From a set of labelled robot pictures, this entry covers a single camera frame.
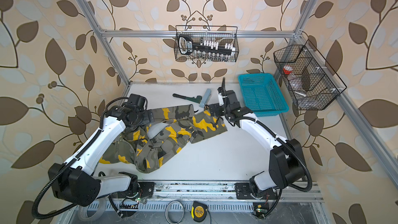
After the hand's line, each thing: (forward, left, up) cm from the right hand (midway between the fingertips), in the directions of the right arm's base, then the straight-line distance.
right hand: (219, 106), depth 86 cm
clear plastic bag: (-1, -36, +17) cm, 40 cm away
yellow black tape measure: (-47, +12, -14) cm, 50 cm away
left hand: (-7, +39, +1) cm, 40 cm away
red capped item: (+10, -36, +17) cm, 41 cm away
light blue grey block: (+20, +6, -13) cm, 25 cm away
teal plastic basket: (+23, -37, -17) cm, 47 cm away
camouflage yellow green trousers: (-8, +31, -14) cm, 35 cm away
